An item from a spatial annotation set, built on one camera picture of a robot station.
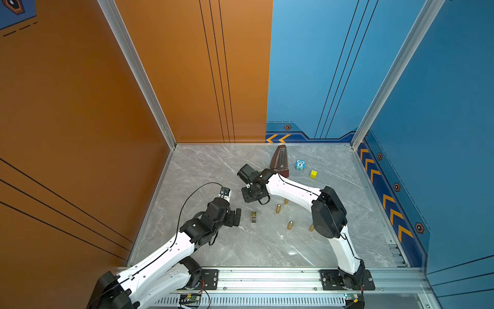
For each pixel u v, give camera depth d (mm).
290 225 837
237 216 736
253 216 868
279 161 985
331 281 724
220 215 621
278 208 889
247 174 720
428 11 699
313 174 1029
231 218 713
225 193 700
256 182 670
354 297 720
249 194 787
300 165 1085
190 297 721
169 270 591
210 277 739
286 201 598
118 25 727
